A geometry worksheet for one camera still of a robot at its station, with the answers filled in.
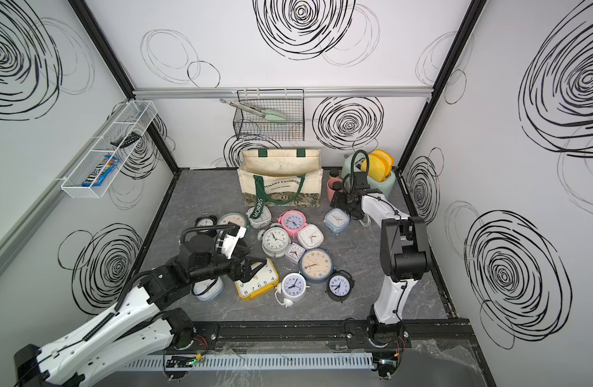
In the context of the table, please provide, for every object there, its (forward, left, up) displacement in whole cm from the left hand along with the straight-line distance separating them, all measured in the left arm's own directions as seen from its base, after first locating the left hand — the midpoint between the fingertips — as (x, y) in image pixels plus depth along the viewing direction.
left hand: (257, 258), depth 70 cm
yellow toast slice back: (+41, -46, +3) cm, 62 cm away
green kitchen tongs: (+53, 0, +15) cm, 55 cm away
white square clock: (+23, +3, -16) cm, 28 cm away
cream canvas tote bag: (+32, -4, 0) cm, 32 cm away
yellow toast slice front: (+38, -42, +1) cm, 57 cm away
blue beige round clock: (+5, -19, -17) cm, 26 cm away
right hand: (+29, -30, -11) cm, 43 cm away
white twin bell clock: (+14, -3, -16) cm, 21 cm away
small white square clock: (+10, -10, -17) cm, 22 cm away
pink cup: (+34, -24, -9) cm, 43 cm away
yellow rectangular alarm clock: (-1, -1, -16) cm, 16 cm away
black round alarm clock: (-1, -26, -17) cm, 31 cm away
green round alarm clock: (+25, +15, -17) cm, 34 cm away
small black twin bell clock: (+23, +26, -15) cm, 38 cm away
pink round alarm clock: (+25, -9, -17) cm, 31 cm away
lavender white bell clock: (-3, -10, -17) cm, 20 cm away
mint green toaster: (+33, -46, -3) cm, 57 cm away
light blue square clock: (+25, -28, -16) cm, 41 cm away
